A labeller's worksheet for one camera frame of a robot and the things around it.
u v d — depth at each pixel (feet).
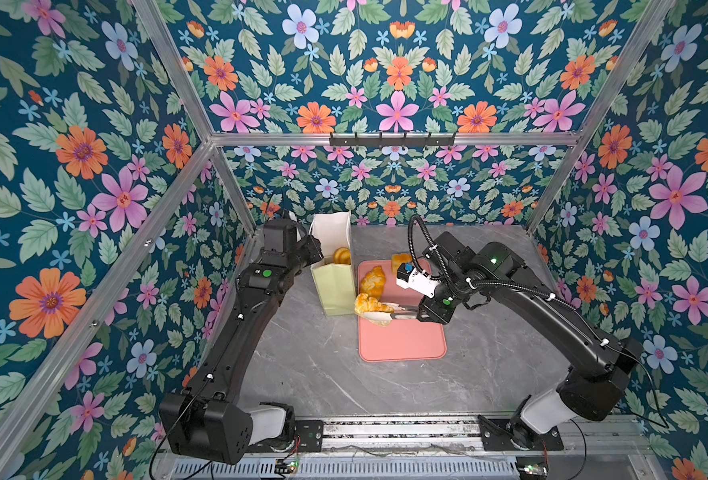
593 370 1.36
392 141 3.06
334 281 2.67
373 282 3.24
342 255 3.16
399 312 2.46
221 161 3.21
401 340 2.85
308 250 2.22
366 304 2.51
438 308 1.96
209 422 1.23
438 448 2.40
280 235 1.80
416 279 2.03
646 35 2.32
